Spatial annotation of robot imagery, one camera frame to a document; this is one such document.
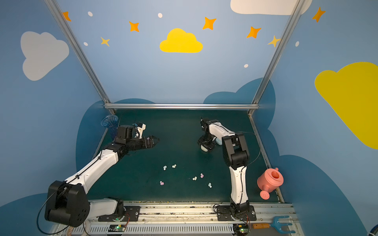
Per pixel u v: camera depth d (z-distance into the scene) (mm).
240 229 712
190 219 733
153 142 753
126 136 660
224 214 744
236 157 565
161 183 840
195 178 860
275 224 718
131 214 750
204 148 967
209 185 839
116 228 706
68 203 405
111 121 907
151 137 749
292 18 736
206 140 848
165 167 904
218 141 1002
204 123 883
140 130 780
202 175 873
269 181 749
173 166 907
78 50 840
